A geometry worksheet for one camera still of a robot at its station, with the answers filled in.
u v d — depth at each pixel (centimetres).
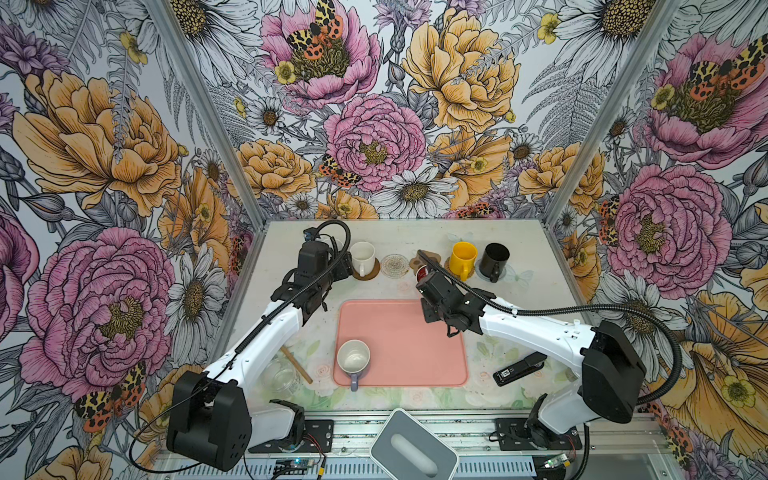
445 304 63
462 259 99
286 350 89
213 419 40
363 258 97
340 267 74
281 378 83
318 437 74
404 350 93
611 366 43
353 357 85
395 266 108
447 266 106
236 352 46
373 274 105
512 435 73
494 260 99
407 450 72
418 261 78
